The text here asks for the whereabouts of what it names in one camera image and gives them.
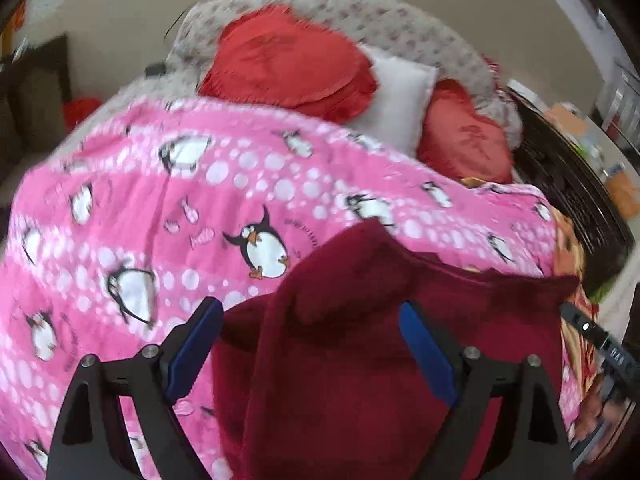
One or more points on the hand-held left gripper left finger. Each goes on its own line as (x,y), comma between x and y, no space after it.
(192,350)

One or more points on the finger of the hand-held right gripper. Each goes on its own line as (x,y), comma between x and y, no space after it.
(582,325)

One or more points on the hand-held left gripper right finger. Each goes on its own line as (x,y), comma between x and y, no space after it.
(427,352)

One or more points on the maroon garment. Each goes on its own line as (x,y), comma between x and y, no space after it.
(350,360)

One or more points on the dark carved wooden headboard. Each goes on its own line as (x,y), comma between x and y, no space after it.
(560,170)

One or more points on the pink penguin print blanket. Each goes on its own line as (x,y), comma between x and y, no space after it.
(150,185)

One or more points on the orange cardboard box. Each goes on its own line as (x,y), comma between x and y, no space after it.
(565,117)

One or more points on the small red ruffled pillow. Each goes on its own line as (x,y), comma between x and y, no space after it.
(465,135)

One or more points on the white pillow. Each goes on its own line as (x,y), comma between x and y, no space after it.
(395,95)

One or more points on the red cloth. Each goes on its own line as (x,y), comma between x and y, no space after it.
(82,110)

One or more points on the dark wooden cabinet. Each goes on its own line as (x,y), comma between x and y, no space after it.
(30,105)

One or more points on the large red ruffled pillow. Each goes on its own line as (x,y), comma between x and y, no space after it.
(285,60)

